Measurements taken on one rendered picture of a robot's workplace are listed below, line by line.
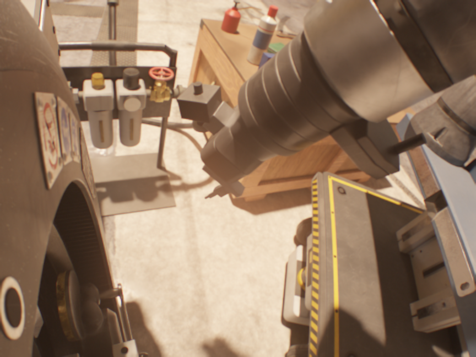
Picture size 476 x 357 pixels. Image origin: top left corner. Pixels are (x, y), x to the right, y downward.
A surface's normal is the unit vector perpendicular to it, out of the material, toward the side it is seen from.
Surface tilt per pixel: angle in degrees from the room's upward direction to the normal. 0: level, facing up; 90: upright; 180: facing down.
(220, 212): 0
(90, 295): 21
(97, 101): 90
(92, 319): 25
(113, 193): 0
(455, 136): 70
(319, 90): 92
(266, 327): 0
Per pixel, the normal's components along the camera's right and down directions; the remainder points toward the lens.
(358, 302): 0.27, -0.61
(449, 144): -0.45, 0.29
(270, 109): -0.66, 0.39
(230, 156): -0.15, 0.58
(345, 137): -0.36, 0.73
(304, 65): -0.76, 0.15
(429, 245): -0.94, -0.32
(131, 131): 0.34, 0.78
